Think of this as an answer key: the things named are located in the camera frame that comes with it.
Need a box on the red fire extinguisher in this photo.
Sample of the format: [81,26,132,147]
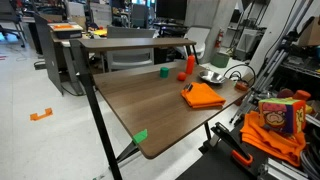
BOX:
[214,28,225,50]

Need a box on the red orange ball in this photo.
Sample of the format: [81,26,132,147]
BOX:
[176,71,188,82]

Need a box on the grey office chair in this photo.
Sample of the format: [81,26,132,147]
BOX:
[105,25,157,72]

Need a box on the box with orange lid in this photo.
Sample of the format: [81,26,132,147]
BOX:
[47,21,84,40]

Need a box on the black power cable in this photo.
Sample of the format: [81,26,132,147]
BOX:
[222,63,257,88]

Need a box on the orange towel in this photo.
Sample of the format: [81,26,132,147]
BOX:
[180,81,227,110]

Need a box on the green plastic cup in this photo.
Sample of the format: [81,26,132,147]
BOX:
[159,66,170,79]

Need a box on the orange squeeze bottle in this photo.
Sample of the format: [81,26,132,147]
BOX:
[185,54,196,76]

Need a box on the brown raised table shelf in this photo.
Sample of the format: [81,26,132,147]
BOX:
[77,37,198,52]

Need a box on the orange floor tape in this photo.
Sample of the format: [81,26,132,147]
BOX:
[29,107,54,122]

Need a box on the orange cloth pile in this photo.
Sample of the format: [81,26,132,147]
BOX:
[239,110,307,168]

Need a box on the green tape strip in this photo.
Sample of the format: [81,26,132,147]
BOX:
[132,128,149,145]

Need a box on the white chair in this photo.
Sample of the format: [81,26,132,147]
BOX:
[182,26,212,62]

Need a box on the black orange bar clamp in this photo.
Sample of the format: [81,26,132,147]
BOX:
[210,121,254,168]

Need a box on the dark grey desk panel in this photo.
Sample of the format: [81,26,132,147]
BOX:
[33,13,65,96]

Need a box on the colourful plush cube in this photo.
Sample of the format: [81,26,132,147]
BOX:
[258,97,307,135]

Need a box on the black computer monitor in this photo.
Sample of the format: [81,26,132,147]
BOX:
[155,0,188,22]

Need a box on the metal camera tripod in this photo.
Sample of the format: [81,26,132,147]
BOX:
[229,0,316,125]

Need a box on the silver metal pan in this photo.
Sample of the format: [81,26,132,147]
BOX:
[198,69,228,85]

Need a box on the green bin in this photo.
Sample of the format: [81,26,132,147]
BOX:
[210,51,231,69]

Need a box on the round orange black puck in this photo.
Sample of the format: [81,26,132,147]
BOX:
[234,80,250,92]

